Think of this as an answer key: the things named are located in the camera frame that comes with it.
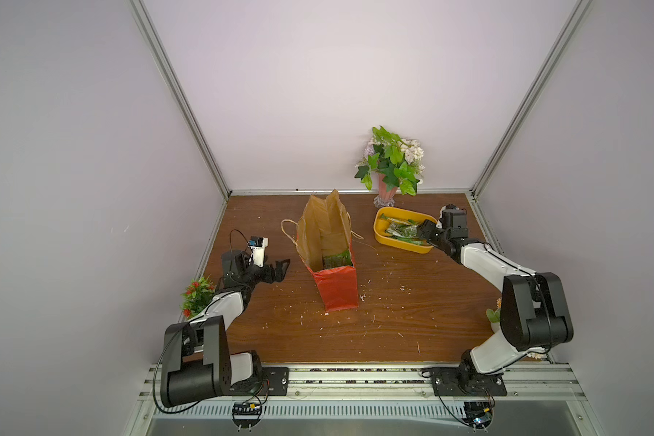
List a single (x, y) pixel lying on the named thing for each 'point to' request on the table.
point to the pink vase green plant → (396, 163)
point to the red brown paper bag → (323, 235)
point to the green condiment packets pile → (403, 230)
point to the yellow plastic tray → (380, 225)
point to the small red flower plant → (197, 294)
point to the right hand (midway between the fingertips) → (430, 223)
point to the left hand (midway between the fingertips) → (278, 257)
